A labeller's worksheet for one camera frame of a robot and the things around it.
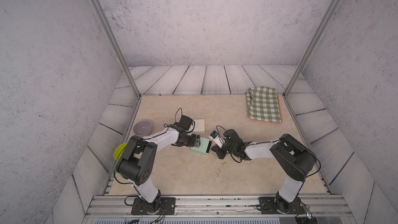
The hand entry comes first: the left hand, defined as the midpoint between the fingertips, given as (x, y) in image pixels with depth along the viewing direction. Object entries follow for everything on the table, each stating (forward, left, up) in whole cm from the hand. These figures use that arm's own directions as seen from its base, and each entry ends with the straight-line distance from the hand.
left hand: (196, 143), depth 92 cm
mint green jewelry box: (-4, -5, +2) cm, 7 cm away
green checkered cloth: (+31, -49, -1) cm, 58 cm away
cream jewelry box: (+12, -2, +1) cm, 12 cm away
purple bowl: (+11, +34, +1) cm, 36 cm away
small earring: (-14, -12, -2) cm, 19 cm away
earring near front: (-17, -12, -2) cm, 21 cm away
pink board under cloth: (+29, -60, -1) cm, 67 cm away
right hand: (-3, -10, -1) cm, 11 cm away
